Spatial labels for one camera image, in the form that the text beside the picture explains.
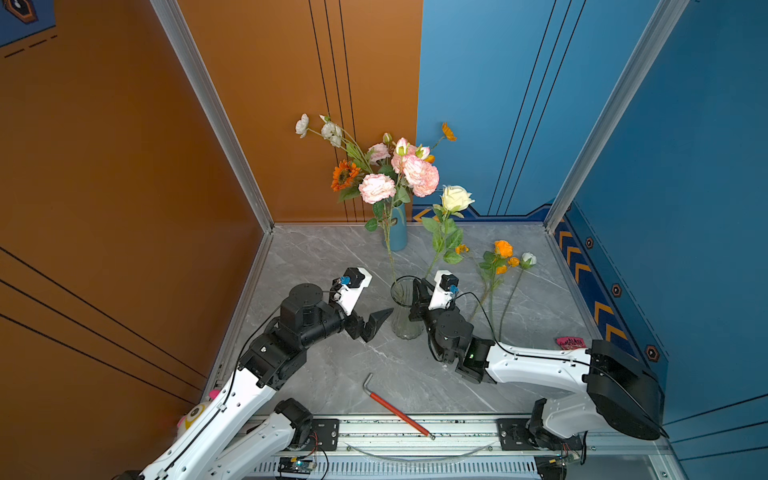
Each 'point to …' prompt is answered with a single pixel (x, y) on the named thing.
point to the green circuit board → (296, 464)
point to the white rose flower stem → (527, 261)
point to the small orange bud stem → (461, 249)
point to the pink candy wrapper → (569, 343)
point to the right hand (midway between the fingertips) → (413, 282)
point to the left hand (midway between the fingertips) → (377, 293)
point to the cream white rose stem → (445, 235)
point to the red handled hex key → (395, 411)
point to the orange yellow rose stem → (499, 260)
